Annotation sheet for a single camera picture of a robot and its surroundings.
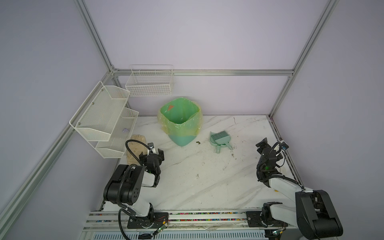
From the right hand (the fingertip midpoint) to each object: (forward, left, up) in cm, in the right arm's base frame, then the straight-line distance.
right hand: (269, 142), depth 84 cm
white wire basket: (+36, +73, +19) cm, 83 cm away
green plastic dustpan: (+11, +31, -15) cm, 37 cm away
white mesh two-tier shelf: (+4, +92, +15) cm, 93 cm away
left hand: (-1, +72, -9) cm, 73 cm away
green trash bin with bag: (+25, +54, -7) cm, 60 cm away
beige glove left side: (+4, +84, -15) cm, 86 cm away
